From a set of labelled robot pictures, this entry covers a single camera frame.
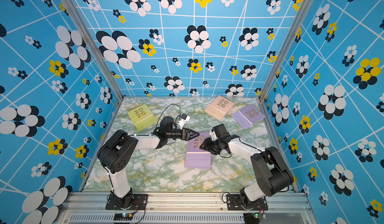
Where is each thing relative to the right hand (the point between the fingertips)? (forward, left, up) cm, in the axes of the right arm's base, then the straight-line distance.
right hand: (204, 147), depth 88 cm
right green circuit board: (-34, -22, -3) cm, 40 cm away
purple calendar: (+27, -33, -4) cm, 43 cm away
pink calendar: (+34, -12, -2) cm, 36 cm away
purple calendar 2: (-5, +5, -2) cm, 7 cm away
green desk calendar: (+25, +44, -3) cm, 51 cm away
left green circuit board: (-34, +40, -6) cm, 53 cm away
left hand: (+5, +3, +8) cm, 10 cm away
